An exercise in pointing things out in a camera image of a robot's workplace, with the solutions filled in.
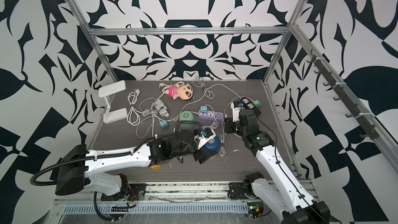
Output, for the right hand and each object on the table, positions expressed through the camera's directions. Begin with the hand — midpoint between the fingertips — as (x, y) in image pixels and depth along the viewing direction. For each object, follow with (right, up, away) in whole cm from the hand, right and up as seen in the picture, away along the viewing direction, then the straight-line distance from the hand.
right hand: (225, 116), depth 79 cm
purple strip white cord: (-14, +22, +40) cm, 47 cm away
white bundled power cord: (-56, -3, +21) cm, 59 cm away
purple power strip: (-6, -2, +20) cm, 21 cm away
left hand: (-8, -8, -9) cm, 14 cm away
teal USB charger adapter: (-11, +2, +18) cm, 21 cm away
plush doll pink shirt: (-23, +13, +24) cm, 36 cm away
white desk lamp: (-63, +12, +4) cm, 65 cm away
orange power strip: (-35, -26, +1) cm, 44 cm away
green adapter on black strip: (+25, +5, +26) cm, 37 cm away
